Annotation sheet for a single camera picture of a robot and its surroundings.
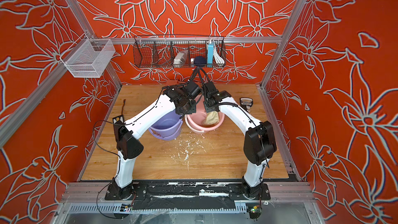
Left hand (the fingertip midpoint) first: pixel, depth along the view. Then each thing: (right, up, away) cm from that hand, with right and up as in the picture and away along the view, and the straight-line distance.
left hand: (192, 109), depth 82 cm
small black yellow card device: (-48, -8, +15) cm, 51 cm away
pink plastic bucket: (+1, -6, -5) cm, 7 cm away
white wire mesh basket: (-64, +31, +9) cm, 71 cm away
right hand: (+9, +2, +6) cm, 12 cm away
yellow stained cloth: (+11, -5, +3) cm, 13 cm away
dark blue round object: (+5, +29, +11) cm, 31 cm away
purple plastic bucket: (-12, -9, -6) cm, 16 cm away
